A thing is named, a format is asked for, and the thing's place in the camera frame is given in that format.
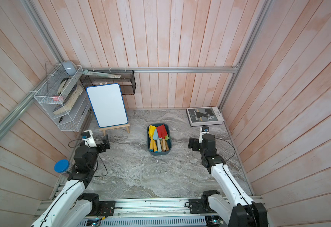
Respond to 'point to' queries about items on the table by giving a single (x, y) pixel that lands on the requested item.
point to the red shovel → (162, 134)
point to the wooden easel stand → (127, 125)
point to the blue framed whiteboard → (107, 102)
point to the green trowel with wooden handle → (166, 137)
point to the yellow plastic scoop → (151, 130)
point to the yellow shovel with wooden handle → (167, 146)
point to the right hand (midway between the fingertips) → (197, 137)
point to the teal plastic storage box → (168, 129)
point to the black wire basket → (127, 81)
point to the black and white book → (200, 116)
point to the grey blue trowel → (155, 136)
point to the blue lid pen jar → (62, 165)
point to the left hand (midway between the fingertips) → (101, 137)
